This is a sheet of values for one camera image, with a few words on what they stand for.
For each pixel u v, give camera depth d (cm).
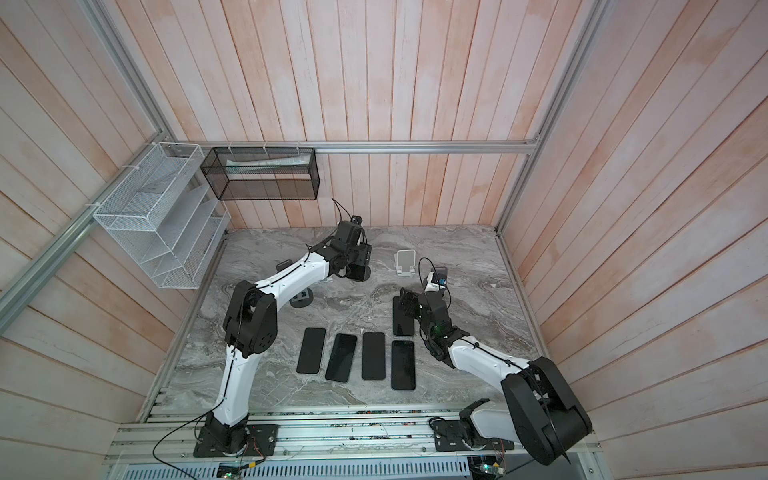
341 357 109
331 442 75
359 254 88
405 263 106
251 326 58
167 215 73
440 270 110
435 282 76
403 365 101
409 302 78
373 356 88
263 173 104
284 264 98
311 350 88
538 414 42
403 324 93
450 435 73
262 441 74
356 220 87
